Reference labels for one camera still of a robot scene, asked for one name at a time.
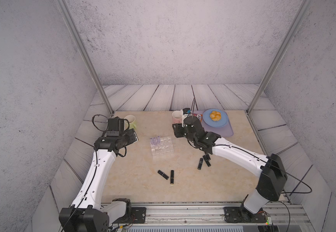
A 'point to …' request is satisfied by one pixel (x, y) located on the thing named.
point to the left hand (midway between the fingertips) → (134, 135)
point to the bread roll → (215, 116)
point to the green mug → (130, 123)
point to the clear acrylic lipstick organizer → (165, 145)
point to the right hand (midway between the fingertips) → (175, 125)
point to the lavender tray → (224, 131)
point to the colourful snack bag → (199, 116)
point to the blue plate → (223, 121)
